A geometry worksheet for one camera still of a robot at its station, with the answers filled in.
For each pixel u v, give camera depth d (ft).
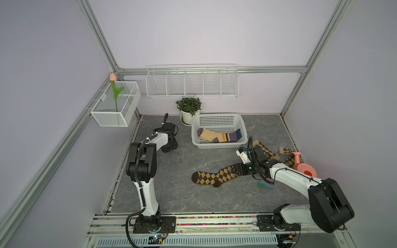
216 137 3.45
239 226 2.43
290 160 3.14
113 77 2.77
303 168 2.66
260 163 2.23
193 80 3.23
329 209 1.38
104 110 2.65
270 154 3.16
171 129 2.77
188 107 3.33
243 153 2.65
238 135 3.42
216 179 2.86
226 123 3.67
